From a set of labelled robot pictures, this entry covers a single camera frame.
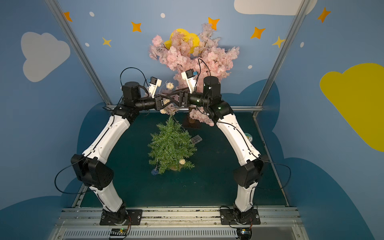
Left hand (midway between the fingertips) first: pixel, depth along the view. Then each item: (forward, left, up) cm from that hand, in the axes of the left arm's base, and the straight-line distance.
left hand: (173, 97), depth 72 cm
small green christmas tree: (-21, 0, -14) cm, 26 cm away
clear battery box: (+2, -13, -39) cm, 41 cm away
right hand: (-4, -2, +6) cm, 7 cm away
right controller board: (-52, -37, -43) cm, 77 cm away
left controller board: (-52, +25, -43) cm, 73 cm away
